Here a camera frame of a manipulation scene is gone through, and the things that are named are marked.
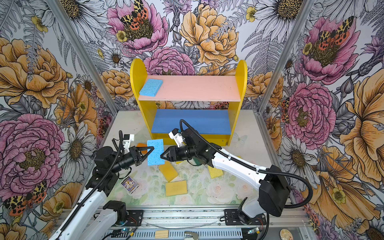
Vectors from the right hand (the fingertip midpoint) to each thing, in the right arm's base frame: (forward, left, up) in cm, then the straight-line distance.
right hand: (165, 161), depth 70 cm
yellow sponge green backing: (-5, -3, -22) cm, 22 cm away
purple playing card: (-3, +23, -20) cm, 30 cm away
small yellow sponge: (+3, -25, -21) cm, 33 cm away
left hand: (+4, +5, +2) cm, 7 cm away
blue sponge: (+1, +4, +2) cm, 5 cm away
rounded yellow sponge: (+5, +2, -21) cm, 22 cm away
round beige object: (-27, -55, -23) cm, 65 cm away
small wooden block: (-25, +3, -23) cm, 34 cm away
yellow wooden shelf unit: (+29, -28, -9) cm, 41 cm away
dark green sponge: (+10, -15, -20) cm, 27 cm away
